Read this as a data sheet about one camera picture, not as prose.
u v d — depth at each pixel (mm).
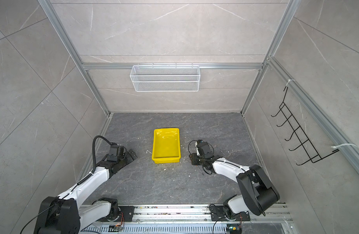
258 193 429
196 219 730
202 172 877
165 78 1007
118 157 660
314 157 582
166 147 1002
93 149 628
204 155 699
